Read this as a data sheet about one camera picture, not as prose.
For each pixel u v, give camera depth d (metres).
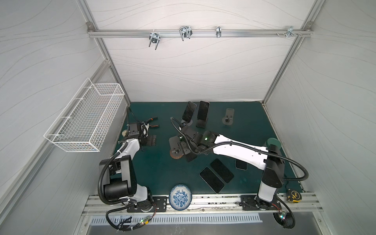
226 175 0.84
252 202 0.73
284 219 0.72
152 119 1.08
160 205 0.73
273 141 0.86
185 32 0.77
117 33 0.78
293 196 0.74
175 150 0.86
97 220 0.70
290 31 0.77
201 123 1.10
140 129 0.76
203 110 1.01
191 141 0.57
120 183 0.43
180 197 0.75
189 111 0.99
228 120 1.09
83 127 0.68
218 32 0.78
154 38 0.80
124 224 0.69
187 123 1.07
